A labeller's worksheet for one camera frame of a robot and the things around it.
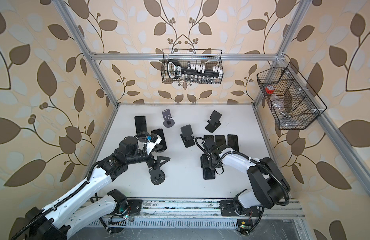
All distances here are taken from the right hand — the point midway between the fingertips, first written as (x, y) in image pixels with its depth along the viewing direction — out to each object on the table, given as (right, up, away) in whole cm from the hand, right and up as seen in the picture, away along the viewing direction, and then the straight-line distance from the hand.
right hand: (207, 165), depth 88 cm
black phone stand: (+3, +15, +14) cm, 20 cm away
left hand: (-22, +12, -15) cm, 29 cm away
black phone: (+20, +12, +16) cm, 28 cm away
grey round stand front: (-28, -4, -7) cm, 29 cm away
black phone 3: (+1, -4, -1) cm, 5 cm away
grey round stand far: (-27, +25, +22) cm, 43 cm away
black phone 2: (-42, +25, +7) cm, 49 cm away
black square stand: (-12, +17, +4) cm, 22 cm away
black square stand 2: (+6, +25, +14) cm, 30 cm away
